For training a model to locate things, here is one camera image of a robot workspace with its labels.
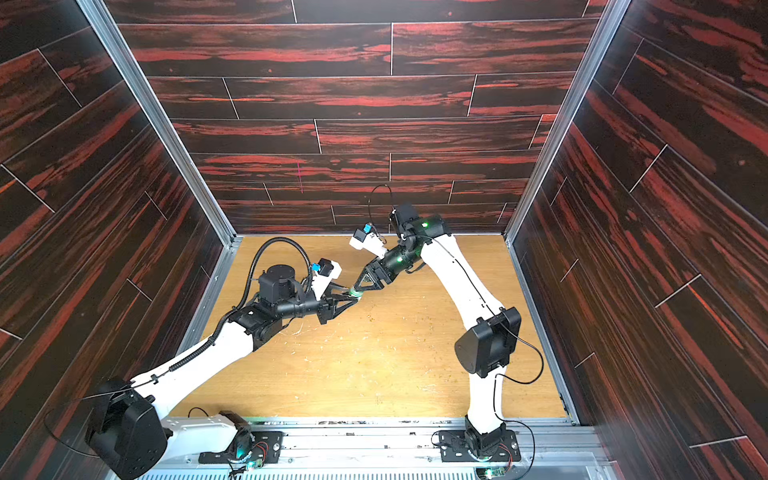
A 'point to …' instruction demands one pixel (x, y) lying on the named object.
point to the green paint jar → (356, 293)
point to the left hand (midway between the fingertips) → (354, 296)
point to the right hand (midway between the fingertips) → (370, 282)
